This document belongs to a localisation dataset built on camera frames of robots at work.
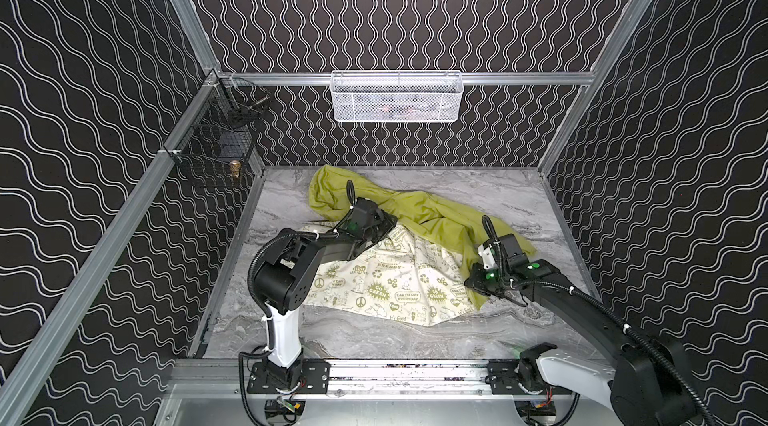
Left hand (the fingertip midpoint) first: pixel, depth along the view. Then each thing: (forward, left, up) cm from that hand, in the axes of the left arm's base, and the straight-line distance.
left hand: (410, 220), depth 94 cm
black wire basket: (+16, +60, +20) cm, 65 cm away
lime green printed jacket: (-16, -4, -6) cm, 18 cm away
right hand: (-19, -16, -5) cm, 25 cm away
